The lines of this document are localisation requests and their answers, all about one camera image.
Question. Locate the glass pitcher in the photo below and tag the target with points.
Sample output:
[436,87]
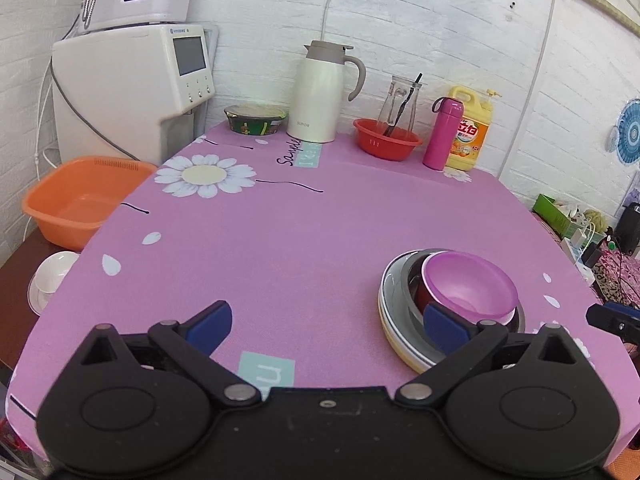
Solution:
[412,115]

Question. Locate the yellow detergent bottle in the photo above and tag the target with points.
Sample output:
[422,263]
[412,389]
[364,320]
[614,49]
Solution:
[472,145]

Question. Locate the red plastic basket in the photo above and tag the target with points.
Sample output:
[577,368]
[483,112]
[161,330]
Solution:
[385,150]

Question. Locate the green box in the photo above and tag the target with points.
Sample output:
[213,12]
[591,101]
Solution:
[545,210]

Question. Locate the white charger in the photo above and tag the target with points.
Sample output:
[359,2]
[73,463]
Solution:
[581,238]

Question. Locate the instant noodle bowl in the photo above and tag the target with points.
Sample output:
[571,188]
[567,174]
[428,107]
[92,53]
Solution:
[252,125]

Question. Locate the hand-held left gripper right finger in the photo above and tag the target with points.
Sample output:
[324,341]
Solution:
[442,327]

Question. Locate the brown wooden side table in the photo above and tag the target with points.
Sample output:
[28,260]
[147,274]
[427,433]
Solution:
[15,310]

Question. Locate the beige fluffy ball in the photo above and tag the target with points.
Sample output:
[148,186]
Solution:
[596,220]

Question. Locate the pink floral tablecloth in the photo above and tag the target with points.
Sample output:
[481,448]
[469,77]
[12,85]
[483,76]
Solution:
[300,240]

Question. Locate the white cup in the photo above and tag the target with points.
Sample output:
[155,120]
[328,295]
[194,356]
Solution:
[52,272]

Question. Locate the black stirring stick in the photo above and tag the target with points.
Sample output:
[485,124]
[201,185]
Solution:
[406,100]

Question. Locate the dark patterned cloth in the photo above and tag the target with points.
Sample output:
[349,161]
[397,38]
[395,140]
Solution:
[612,287]

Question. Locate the white saucer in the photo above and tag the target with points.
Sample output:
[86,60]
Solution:
[37,302]

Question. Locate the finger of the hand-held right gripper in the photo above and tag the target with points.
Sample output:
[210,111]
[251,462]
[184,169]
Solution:
[615,322]

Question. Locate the white silver-rimmed plate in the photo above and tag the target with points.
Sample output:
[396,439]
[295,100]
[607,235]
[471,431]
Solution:
[391,300]

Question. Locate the purple plastic bowl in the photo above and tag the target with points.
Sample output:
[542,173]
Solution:
[465,285]

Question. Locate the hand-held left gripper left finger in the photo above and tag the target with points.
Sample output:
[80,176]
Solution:
[210,325]

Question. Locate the white water dispenser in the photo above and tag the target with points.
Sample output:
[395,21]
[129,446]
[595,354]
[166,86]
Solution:
[115,90]

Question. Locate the red ceramic bowl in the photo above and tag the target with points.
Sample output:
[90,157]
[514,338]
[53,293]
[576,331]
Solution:
[422,297]

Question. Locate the pink floral cloth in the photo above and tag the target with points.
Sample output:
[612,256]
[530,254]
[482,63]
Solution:
[620,262]

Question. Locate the cream thermos jug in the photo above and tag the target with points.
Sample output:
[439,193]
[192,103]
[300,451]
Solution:
[315,105]

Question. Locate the large blue wall decoration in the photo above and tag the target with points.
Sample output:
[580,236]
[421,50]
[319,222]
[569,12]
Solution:
[630,135]

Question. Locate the black charger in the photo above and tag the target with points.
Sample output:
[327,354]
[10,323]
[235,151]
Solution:
[592,255]

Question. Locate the stainless steel bowl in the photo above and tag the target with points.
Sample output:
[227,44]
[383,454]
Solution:
[407,290]

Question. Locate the white power strip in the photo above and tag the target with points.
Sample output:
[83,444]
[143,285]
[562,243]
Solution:
[570,252]

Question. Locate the pink thermos bottle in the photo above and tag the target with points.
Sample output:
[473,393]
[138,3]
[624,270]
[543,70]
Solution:
[442,140]

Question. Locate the black boxy device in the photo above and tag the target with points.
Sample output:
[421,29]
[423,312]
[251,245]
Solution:
[627,227]

